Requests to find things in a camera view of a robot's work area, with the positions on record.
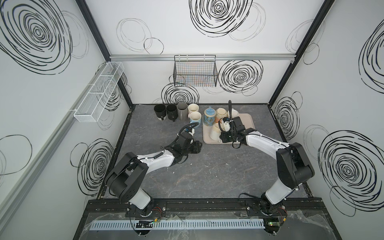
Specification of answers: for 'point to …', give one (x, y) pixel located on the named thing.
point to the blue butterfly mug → (209, 117)
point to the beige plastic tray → (248, 119)
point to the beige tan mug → (215, 132)
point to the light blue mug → (195, 117)
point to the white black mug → (160, 111)
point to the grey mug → (182, 108)
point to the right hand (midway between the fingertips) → (219, 136)
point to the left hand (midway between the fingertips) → (201, 144)
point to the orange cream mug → (220, 113)
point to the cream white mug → (234, 113)
